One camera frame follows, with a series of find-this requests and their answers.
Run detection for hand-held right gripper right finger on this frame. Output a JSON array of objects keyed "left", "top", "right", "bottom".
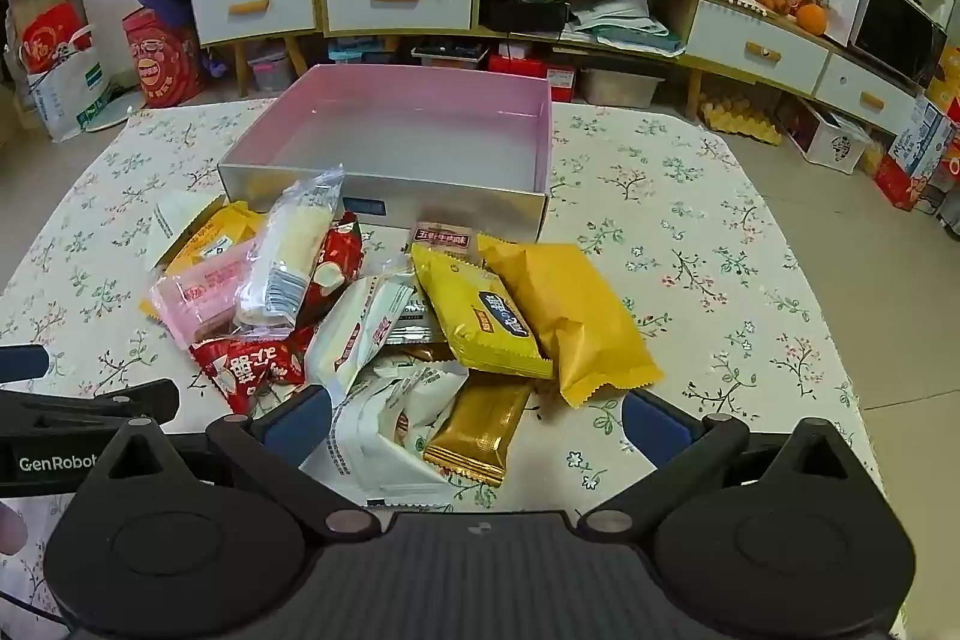
[{"left": 577, "top": 391, "right": 863, "bottom": 542}]

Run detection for floral tablecloth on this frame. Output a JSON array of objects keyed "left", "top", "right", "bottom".
[{"left": 0, "top": 98, "right": 897, "bottom": 640}]

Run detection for person's left hand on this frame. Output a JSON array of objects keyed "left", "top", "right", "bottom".
[{"left": 0, "top": 503, "right": 31, "bottom": 559}]

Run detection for white printed carton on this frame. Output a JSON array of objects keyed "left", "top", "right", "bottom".
[{"left": 793, "top": 98, "right": 873, "bottom": 175}]

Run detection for silver foil snack packet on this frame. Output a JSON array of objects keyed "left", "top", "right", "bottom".
[{"left": 382, "top": 299, "right": 451, "bottom": 348}]

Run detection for white packet red label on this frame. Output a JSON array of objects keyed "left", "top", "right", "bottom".
[{"left": 304, "top": 275, "right": 416, "bottom": 402}]

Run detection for yellow egg tray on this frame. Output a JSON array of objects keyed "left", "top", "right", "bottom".
[{"left": 697, "top": 94, "right": 786, "bottom": 148}]

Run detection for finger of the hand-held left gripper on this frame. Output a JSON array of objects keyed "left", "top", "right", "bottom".
[
  {"left": 0, "top": 345, "right": 48, "bottom": 380},
  {"left": 0, "top": 379, "right": 181, "bottom": 443}
]

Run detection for microwave oven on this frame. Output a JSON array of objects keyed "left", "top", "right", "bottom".
[{"left": 846, "top": 0, "right": 950, "bottom": 88}]

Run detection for pink cardboard box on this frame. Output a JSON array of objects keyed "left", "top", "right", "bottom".
[{"left": 217, "top": 64, "right": 554, "bottom": 240}]

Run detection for small pink-brown packet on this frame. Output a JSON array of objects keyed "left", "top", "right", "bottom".
[{"left": 414, "top": 221, "right": 472, "bottom": 253}]

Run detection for clear storage bin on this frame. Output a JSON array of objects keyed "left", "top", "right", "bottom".
[{"left": 581, "top": 68, "right": 668, "bottom": 110}]

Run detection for red box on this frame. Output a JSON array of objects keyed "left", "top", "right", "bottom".
[{"left": 487, "top": 51, "right": 580, "bottom": 103}]

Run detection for long low wooden cabinet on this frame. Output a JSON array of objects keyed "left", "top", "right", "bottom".
[{"left": 319, "top": 0, "right": 920, "bottom": 139}]

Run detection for clear packet cream bar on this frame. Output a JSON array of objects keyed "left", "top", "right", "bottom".
[{"left": 235, "top": 166, "right": 346, "bottom": 337}]

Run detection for red snack packet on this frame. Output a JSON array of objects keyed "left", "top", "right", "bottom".
[
  {"left": 187, "top": 329, "right": 310, "bottom": 417},
  {"left": 296, "top": 211, "right": 366, "bottom": 330}
]

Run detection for plain orange-yellow packet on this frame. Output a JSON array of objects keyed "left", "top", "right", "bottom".
[{"left": 477, "top": 233, "right": 665, "bottom": 407}]

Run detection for white round stand base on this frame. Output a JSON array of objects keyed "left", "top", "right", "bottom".
[{"left": 77, "top": 83, "right": 149, "bottom": 133}]

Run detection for red carton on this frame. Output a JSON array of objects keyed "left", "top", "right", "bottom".
[{"left": 872, "top": 152, "right": 947, "bottom": 214}]

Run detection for pile of papers and cloth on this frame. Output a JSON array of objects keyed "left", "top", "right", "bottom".
[{"left": 564, "top": 0, "right": 685, "bottom": 58}]

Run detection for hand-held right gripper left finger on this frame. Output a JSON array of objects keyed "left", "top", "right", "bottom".
[{"left": 97, "top": 385, "right": 383, "bottom": 543}]

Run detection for gold snack packet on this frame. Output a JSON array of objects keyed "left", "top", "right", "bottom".
[{"left": 422, "top": 376, "right": 535, "bottom": 487}]

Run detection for orange red snack boxes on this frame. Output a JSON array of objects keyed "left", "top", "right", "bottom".
[{"left": 926, "top": 44, "right": 960, "bottom": 124}]

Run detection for clear bin dark contents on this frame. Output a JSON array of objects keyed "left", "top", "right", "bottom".
[{"left": 412, "top": 40, "right": 488, "bottom": 67}]

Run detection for white packet grey print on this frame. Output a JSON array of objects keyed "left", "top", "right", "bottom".
[{"left": 152, "top": 188, "right": 226, "bottom": 272}]

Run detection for blue plastic bin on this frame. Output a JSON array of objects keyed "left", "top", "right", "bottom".
[{"left": 326, "top": 36, "right": 398, "bottom": 65}]

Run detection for clear bin pink contents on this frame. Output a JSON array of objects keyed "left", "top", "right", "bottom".
[{"left": 247, "top": 40, "right": 293, "bottom": 92}]

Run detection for pink snack packet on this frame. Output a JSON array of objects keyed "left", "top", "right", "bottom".
[{"left": 148, "top": 237, "right": 257, "bottom": 350}]

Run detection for red gift bag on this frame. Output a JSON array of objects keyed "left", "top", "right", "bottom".
[
  {"left": 21, "top": 1, "right": 89, "bottom": 79},
  {"left": 122, "top": 6, "right": 203, "bottom": 110}
]

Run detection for white green printed sack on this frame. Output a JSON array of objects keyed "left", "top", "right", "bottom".
[{"left": 26, "top": 26, "right": 115, "bottom": 144}]

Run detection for yellow packet blue label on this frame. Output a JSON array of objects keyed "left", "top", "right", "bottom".
[{"left": 410, "top": 241, "right": 554, "bottom": 381}]

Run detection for white blue carton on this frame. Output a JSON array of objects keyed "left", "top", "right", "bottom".
[{"left": 892, "top": 92, "right": 960, "bottom": 180}]

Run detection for orange-yellow packet white label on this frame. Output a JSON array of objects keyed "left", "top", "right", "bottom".
[{"left": 163, "top": 200, "right": 265, "bottom": 281}]

